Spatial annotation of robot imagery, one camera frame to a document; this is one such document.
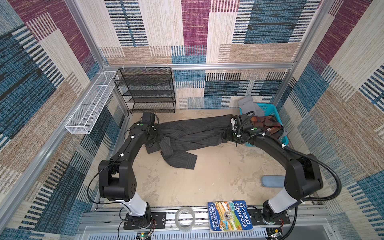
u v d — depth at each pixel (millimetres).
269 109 1116
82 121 703
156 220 731
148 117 703
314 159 434
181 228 689
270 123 1013
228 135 797
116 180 446
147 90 1095
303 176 446
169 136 965
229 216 727
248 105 1082
